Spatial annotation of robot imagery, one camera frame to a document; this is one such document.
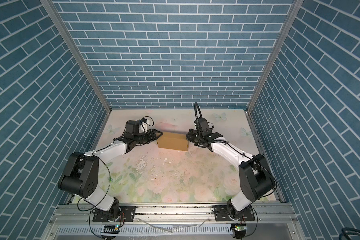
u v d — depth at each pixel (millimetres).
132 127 719
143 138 788
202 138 677
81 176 456
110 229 722
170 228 706
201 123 676
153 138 806
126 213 740
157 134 865
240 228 737
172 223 718
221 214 735
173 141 840
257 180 444
